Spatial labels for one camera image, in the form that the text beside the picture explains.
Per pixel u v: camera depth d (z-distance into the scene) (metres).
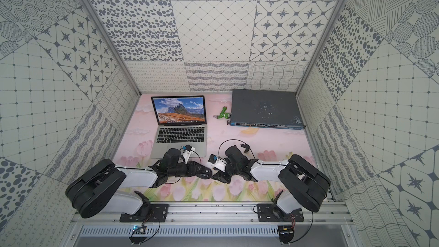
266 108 1.07
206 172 0.83
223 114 1.07
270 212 0.66
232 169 0.73
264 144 1.00
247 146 0.95
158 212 0.73
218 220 0.74
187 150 0.82
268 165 0.59
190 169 0.77
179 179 0.76
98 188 0.44
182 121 1.01
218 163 0.74
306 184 0.44
